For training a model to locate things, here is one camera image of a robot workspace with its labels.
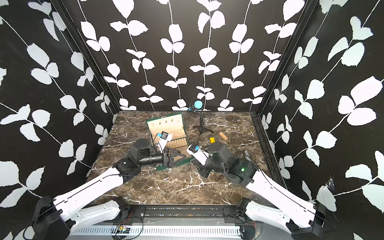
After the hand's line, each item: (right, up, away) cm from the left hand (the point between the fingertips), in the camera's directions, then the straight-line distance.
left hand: (183, 154), depth 68 cm
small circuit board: (-29, -38, +4) cm, 48 cm away
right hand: (+4, -2, -1) cm, 5 cm away
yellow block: (+18, +3, +36) cm, 40 cm away
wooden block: (+26, +5, +39) cm, 47 cm away
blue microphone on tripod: (+6, +25, +20) cm, 33 cm away
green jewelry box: (-8, +13, +25) cm, 29 cm away
